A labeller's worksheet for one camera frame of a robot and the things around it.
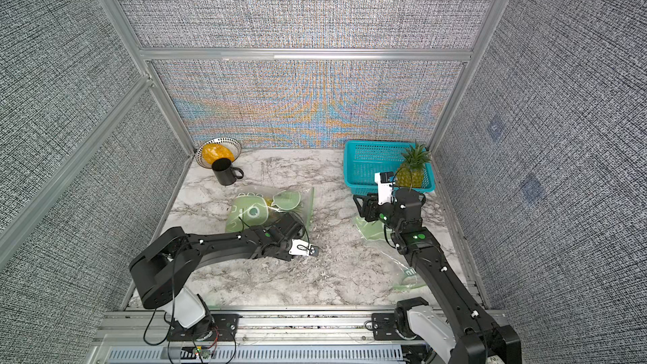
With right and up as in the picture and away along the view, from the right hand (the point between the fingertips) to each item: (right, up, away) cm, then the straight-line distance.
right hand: (362, 189), depth 78 cm
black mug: (-53, +3, +28) cm, 60 cm away
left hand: (-22, -18, +12) cm, 30 cm away
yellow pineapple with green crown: (+20, +5, +16) cm, 26 cm away
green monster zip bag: (-35, -6, +10) cm, 37 cm away
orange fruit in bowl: (-60, +14, +32) cm, 70 cm away
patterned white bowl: (-56, +18, +42) cm, 72 cm away
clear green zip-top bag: (+6, -15, +8) cm, 18 cm away
